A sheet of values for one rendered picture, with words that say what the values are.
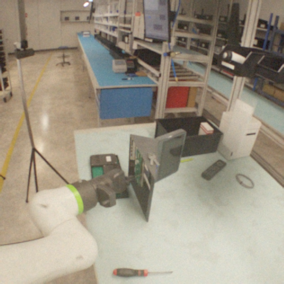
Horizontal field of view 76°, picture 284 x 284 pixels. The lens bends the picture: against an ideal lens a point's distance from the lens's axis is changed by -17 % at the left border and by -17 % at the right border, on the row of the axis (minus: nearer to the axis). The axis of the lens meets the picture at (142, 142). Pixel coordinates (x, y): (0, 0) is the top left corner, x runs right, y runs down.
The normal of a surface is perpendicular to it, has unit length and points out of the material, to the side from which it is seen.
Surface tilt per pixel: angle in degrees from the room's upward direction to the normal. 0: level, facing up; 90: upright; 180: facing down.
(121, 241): 0
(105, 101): 90
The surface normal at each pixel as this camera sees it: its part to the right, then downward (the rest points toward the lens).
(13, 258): 0.68, -0.73
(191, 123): 0.30, 0.53
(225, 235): 0.07, -0.84
